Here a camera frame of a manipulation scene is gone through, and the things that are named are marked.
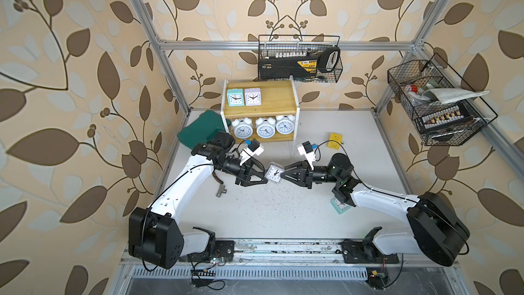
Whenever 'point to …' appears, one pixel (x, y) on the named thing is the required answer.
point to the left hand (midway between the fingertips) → (265, 178)
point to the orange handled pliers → (221, 190)
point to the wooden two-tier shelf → (278, 97)
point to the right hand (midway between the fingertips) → (281, 173)
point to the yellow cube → (334, 145)
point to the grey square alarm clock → (274, 171)
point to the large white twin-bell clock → (285, 125)
